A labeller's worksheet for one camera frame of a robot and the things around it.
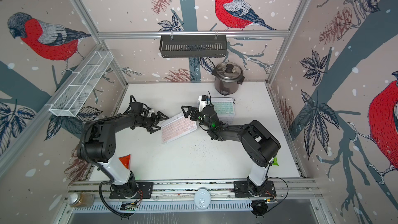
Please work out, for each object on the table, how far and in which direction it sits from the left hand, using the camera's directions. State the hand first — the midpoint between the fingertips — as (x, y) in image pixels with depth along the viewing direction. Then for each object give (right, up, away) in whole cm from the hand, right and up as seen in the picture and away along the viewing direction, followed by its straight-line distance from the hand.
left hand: (167, 119), depth 94 cm
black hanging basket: (+15, +50, +13) cm, 54 cm away
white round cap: (+22, -31, -27) cm, 46 cm away
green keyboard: (+36, +6, +6) cm, 37 cm away
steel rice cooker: (+39, +29, +8) cm, 49 cm away
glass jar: (-30, -29, -30) cm, 51 cm away
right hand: (+12, +8, -7) cm, 17 cm away
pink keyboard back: (+6, -4, -3) cm, 8 cm away
